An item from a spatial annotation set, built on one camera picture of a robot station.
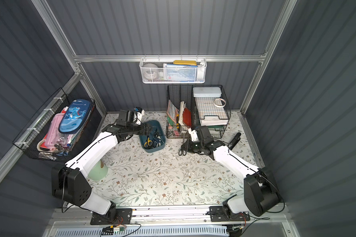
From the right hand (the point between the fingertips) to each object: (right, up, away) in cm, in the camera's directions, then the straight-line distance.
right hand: (184, 145), depth 83 cm
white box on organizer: (+17, +35, +19) cm, 43 cm away
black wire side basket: (-65, +4, -21) cm, 69 cm away
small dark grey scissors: (+1, 0, -10) cm, 10 cm away
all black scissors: (-19, +5, +22) cm, 29 cm away
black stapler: (+35, 0, +17) cm, 39 cm away
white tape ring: (+24, +24, +14) cm, 36 cm away
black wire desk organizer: (+5, +27, +37) cm, 46 cm away
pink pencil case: (-61, +6, -15) cm, 63 cm away
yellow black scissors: (-24, -1, +16) cm, 29 cm away
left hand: (-21, +10, +1) cm, 23 cm away
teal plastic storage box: (-19, +1, +16) cm, 25 cm away
